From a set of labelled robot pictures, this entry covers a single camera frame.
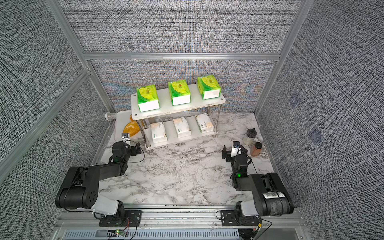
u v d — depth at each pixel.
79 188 0.45
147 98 0.72
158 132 0.95
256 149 0.90
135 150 0.88
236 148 0.75
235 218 0.73
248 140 1.00
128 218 0.72
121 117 1.18
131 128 1.05
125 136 0.81
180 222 0.73
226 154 0.80
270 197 0.44
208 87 0.77
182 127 0.98
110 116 1.15
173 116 1.18
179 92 0.73
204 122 0.99
